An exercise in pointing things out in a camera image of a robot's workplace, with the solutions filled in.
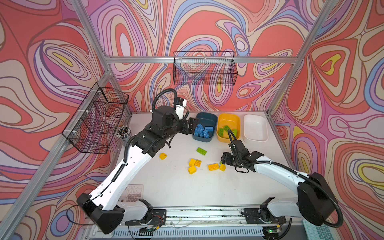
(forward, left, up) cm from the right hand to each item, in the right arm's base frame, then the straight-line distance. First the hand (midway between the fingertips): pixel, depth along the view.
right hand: (227, 162), depth 87 cm
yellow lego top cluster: (+2, +21, -3) cm, 21 cm away
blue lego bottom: (+26, +15, 0) cm, 30 cm away
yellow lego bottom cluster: (-3, +21, -3) cm, 21 cm away
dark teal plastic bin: (+38, +9, -4) cm, 40 cm away
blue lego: (+23, +11, -3) cm, 26 cm away
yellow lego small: (+8, +40, -4) cm, 41 cm away
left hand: (+6, +20, +33) cm, 39 cm away
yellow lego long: (-1, +8, -5) cm, 9 cm away
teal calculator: (-35, -35, -3) cm, 49 cm away
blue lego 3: (+26, +8, -1) cm, 28 cm away
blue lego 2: (+31, +14, -2) cm, 34 cm away
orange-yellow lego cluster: (+2, +17, -3) cm, 18 cm away
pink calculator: (-14, +54, -3) cm, 56 cm away
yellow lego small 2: (-2, +3, -3) cm, 4 cm away
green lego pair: (+24, -10, -2) cm, 26 cm away
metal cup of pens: (+14, +60, +14) cm, 63 cm away
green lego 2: (+11, +14, -4) cm, 19 cm away
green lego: (+29, -5, -3) cm, 29 cm away
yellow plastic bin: (+35, -11, -2) cm, 37 cm away
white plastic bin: (+28, -26, -3) cm, 38 cm away
